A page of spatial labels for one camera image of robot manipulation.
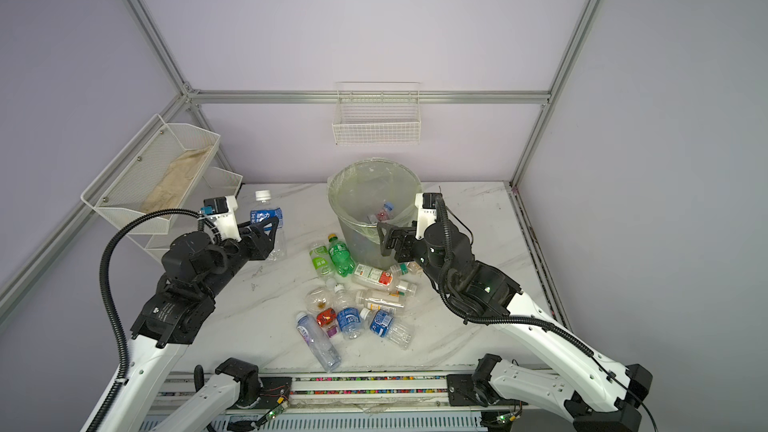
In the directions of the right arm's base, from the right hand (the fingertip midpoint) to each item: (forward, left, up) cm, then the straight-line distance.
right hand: (390, 224), depth 64 cm
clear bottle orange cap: (-2, +5, -33) cm, 33 cm away
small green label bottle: (+8, +23, -30) cm, 38 cm away
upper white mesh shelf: (+21, +66, -3) cm, 69 cm away
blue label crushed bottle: (-11, +2, -30) cm, 32 cm away
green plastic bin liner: (+24, +10, -12) cm, 28 cm away
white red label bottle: (+3, +6, -29) cm, 30 cm away
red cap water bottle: (+23, +4, -25) cm, 34 cm away
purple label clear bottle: (-16, +20, -31) cm, 40 cm away
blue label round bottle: (-10, +12, -29) cm, 33 cm away
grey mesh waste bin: (+9, +9, -25) cm, 28 cm away
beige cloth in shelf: (+19, +58, -3) cm, 61 cm away
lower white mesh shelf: (+32, +62, -19) cm, 73 cm away
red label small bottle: (-10, +19, -31) cm, 37 cm away
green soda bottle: (+10, +17, -31) cm, 37 cm away
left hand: (+1, +28, 0) cm, 28 cm away
